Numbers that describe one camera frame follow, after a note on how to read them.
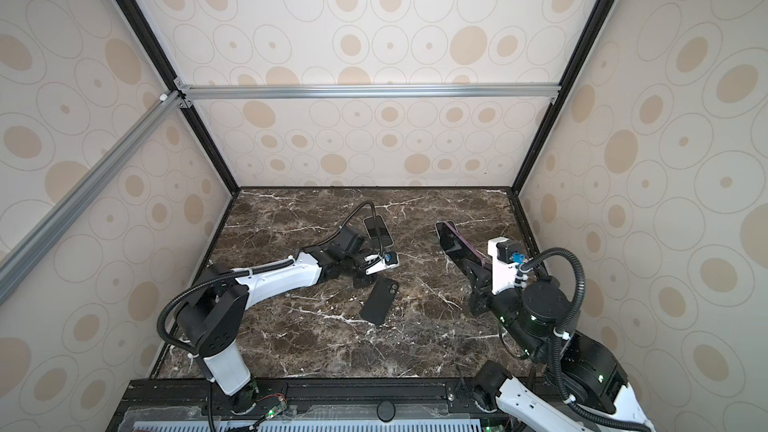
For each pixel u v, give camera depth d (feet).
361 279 2.60
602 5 2.40
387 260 2.48
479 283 1.71
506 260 1.51
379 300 2.94
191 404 2.41
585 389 1.25
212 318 1.52
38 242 1.77
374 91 2.98
